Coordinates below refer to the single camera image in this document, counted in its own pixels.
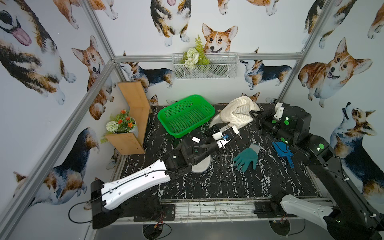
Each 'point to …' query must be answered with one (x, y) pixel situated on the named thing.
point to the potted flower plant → (122, 123)
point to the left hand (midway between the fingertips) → (229, 122)
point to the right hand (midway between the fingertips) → (253, 106)
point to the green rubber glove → (243, 160)
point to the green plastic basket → (186, 115)
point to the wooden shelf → (133, 143)
